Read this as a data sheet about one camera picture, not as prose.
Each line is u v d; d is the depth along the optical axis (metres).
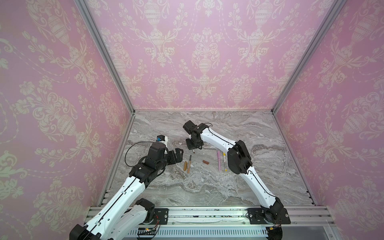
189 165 0.92
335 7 0.69
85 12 0.71
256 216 0.73
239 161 0.63
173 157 0.69
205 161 0.94
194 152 0.97
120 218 0.42
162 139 0.70
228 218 0.75
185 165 0.92
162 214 0.74
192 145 0.89
